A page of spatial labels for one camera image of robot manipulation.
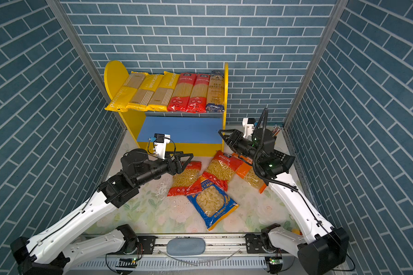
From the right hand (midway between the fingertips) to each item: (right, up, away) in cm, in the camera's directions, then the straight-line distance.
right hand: (217, 132), depth 67 cm
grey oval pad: (-13, -48, +4) cm, 50 cm away
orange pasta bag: (+17, -21, +27) cm, 38 cm away
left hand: (-11, -9, -3) cm, 15 cm away
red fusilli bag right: (+3, -19, +26) cm, 32 cm away
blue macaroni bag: (-2, -34, +15) cm, 37 cm away
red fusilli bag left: (-16, -25, +22) cm, 37 cm away
